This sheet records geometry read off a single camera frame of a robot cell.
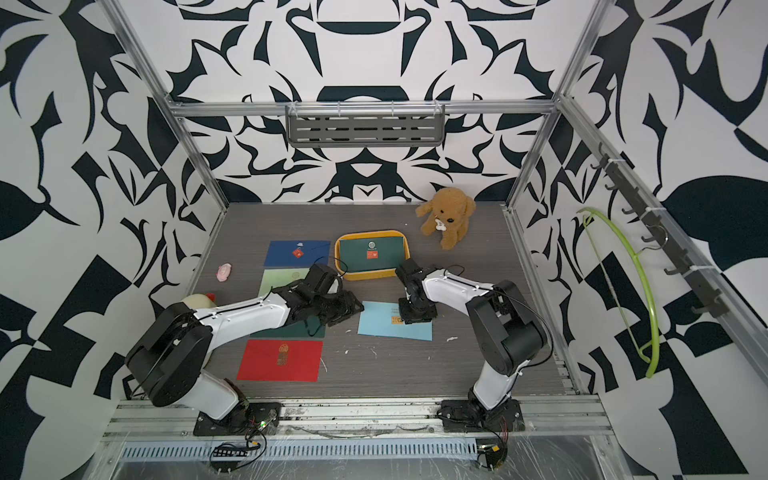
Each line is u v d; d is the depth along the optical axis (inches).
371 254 39.9
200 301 32.9
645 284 23.4
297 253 41.6
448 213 37.8
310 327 28.4
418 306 30.8
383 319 36.0
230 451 28.6
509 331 18.3
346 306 30.5
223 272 39.0
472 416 26.1
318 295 27.6
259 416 29.2
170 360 18.6
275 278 39.2
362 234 41.2
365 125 37.5
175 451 30.5
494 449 28.1
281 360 32.9
